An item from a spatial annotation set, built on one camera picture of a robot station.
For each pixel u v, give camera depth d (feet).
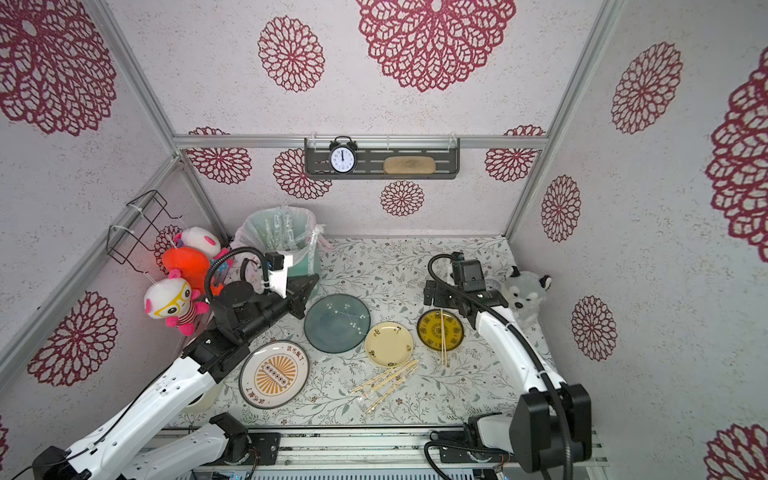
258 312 1.81
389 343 3.01
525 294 2.66
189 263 2.93
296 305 2.02
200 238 3.07
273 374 2.80
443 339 3.01
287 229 2.98
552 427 1.31
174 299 2.62
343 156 2.94
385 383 2.79
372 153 3.12
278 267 1.88
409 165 2.95
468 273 2.08
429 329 3.12
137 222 2.55
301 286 2.13
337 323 3.28
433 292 2.45
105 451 1.31
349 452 2.45
